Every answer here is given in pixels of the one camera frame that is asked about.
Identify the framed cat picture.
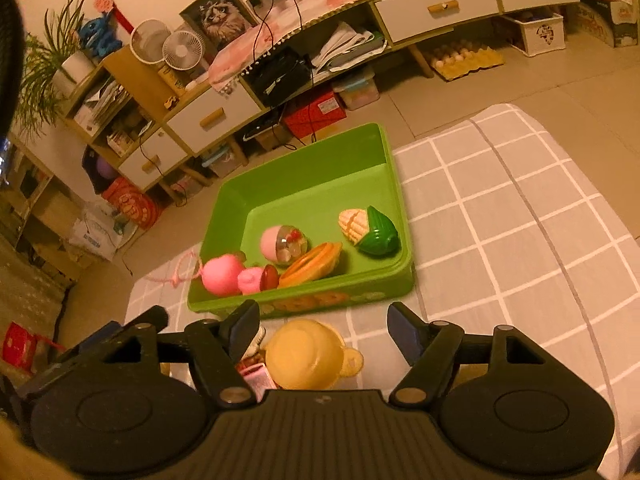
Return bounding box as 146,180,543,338
180,0,257,58

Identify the white desk fan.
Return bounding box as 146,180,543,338
162,30,205,72
129,18,171,65

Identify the clear plastic box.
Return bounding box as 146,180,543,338
332,66,380,110

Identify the potted green plant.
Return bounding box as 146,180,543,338
12,0,94,139

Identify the red box under cabinet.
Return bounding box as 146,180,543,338
282,86,346,139

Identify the pink plush toy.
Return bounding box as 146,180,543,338
146,252,280,298

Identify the pink toy phone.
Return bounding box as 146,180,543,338
240,363,278,402

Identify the wooden tv cabinet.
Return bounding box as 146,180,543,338
62,0,578,194

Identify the grey checked tablecloth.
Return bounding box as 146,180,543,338
143,104,639,479

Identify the egg tray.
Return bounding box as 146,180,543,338
425,40,504,81

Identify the pink cloth runner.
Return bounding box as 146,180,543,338
208,0,370,93

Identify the orange patterned bag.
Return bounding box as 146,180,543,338
101,177,163,230

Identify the yellow toy pot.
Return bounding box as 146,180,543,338
265,318,364,390

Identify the green plastic storage bin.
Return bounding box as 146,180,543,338
200,122,414,318

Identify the cream seashell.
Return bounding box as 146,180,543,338
243,325,267,360

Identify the pink capsule ball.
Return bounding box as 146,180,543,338
260,224,309,266

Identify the blue stitch plush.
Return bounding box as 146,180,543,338
78,13,122,58

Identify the white storage crate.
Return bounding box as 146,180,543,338
500,8,565,58

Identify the toy corn cob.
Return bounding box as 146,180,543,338
337,206,400,257

